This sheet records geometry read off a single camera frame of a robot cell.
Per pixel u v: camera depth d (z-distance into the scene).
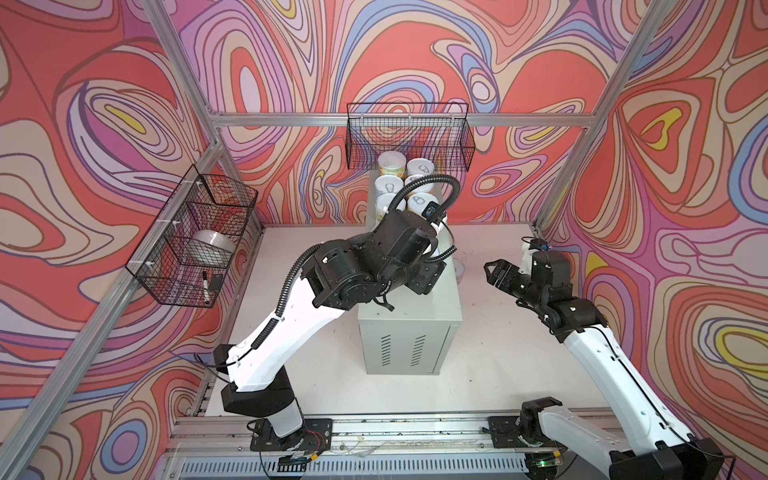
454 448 0.72
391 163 0.76
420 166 0.78
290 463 0.72
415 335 0.63
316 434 0.73
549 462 0.70
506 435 0.72
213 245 0.71
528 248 0.68
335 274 0.36
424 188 0.74
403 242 0.38
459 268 1.00
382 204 0.69
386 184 0.73
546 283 0.55
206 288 0.72
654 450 0.38
